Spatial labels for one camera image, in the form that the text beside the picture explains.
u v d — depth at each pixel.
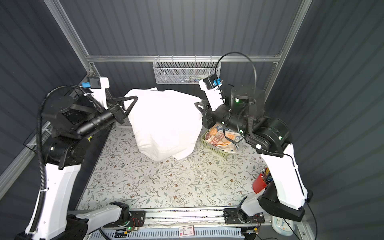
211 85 0.37
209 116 0.41
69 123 0.36
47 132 0.63
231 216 0.72
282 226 0.69
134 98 0.50
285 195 0.31
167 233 0.71
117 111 0.43
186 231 0.69
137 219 0.72
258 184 0.86
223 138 0.94
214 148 0.94
